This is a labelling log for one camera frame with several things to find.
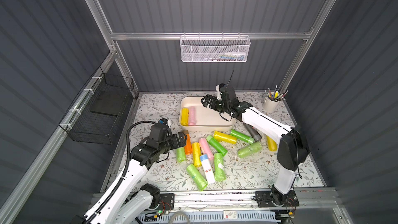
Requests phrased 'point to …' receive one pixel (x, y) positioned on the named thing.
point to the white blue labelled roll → (207, 168)
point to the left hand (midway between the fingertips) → (180, 139)
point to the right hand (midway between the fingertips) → (208, 101)
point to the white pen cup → (270, 106)
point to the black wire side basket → (95, 116)
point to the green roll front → (200, 181)
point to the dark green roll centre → (216, 146)
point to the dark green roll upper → (242, 136)
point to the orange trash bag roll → (188, 148)
